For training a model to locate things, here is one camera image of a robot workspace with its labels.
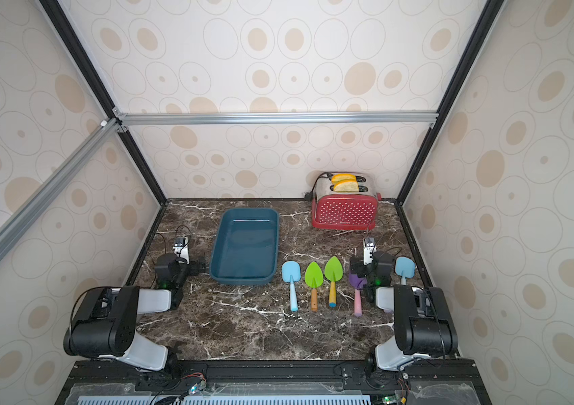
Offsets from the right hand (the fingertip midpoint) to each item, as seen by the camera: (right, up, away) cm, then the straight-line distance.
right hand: (367, 254), depth 94 cm
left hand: (-65, +2, -1) cm, 65 cm away
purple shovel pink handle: (-8, -6, -18) cm, 21 cm away
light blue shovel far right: (+16, -6, +3) cm, 17 cm away
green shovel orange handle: (-20, -9, 0) cm, 22 cm away
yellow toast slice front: (-7, +25, +4) cm, 26 cm away
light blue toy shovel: (-28, -7, +1) cm, 29 cm away
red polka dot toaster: (-8, +20, +3) cm, 22 cm away
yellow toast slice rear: (-8, +29, +6) cm, 30 cm away
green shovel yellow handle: (-12, -7, +1) cm, 14 cm away
